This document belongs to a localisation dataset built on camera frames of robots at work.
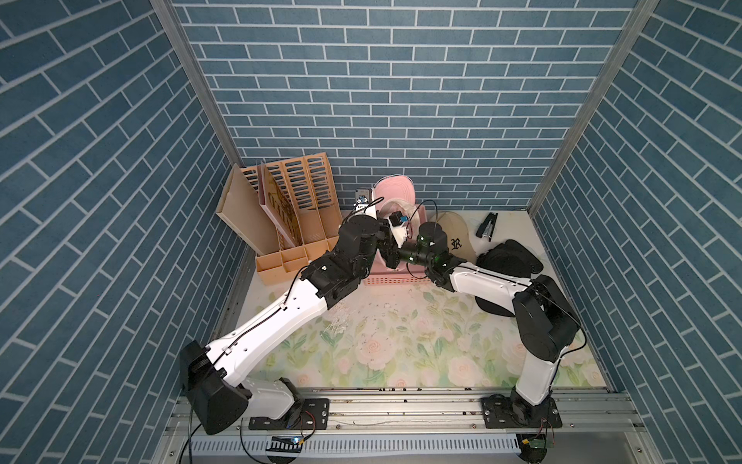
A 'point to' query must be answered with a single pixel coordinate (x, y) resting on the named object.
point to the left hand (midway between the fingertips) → (388, 213)
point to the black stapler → (486, 228)
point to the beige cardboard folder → (240, 204)
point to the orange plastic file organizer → (308, 183)
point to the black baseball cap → (510, 258)
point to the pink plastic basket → (407, 275)
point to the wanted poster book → (277, 205)
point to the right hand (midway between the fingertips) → (374, 243)
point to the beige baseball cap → (457, 230)
